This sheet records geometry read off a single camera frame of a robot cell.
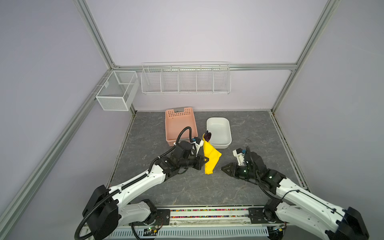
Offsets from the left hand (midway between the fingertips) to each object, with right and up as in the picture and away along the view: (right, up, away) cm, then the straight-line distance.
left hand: (208, 161), depth 75 cm
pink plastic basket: (-23, +21, +40) cm, 50 cm away
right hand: (+8, -5, +1) cm, 9 cm away
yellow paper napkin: (+3, +3, +2) cm, 4 cm away
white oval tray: (+11, +16, +37) cm, 41 cm away
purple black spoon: (0, +13, 0) cm, 13 cm away
